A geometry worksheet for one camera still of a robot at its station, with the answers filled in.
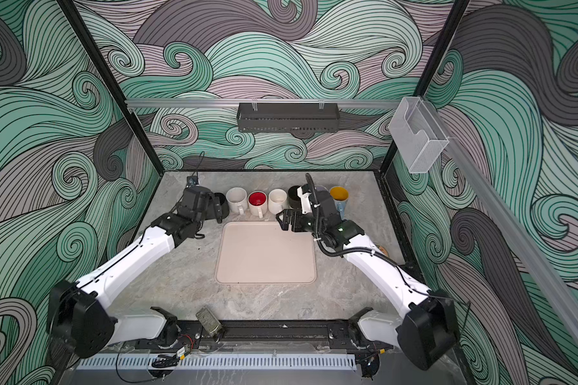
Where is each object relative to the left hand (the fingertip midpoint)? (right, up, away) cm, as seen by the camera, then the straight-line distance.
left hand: (205, 200), depth 82 cm
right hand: (+29, -5, -5) cm, 30 cm away
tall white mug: (+25, -1, +21) cm, 33 cm away
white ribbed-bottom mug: (+16, -2, +23) cm, 28 cm away
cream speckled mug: (+7, 0, +19) cm, 21 cm away
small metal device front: (+4, -37, -9) cm, 39 cm away
